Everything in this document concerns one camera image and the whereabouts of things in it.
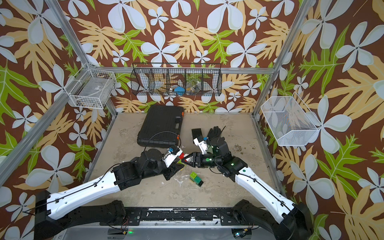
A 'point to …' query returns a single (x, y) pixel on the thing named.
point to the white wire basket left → (95, 90)
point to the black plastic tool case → (165, 121)
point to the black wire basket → (176, 79)
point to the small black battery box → (196, 133)
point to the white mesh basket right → (290, 121)
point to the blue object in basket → (179, 90)
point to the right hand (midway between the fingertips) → (184, 161)
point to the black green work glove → (214, 137)
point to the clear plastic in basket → (193, 87)
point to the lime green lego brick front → (192, 175)
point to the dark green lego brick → (198, 181)
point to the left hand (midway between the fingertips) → (182, 161)
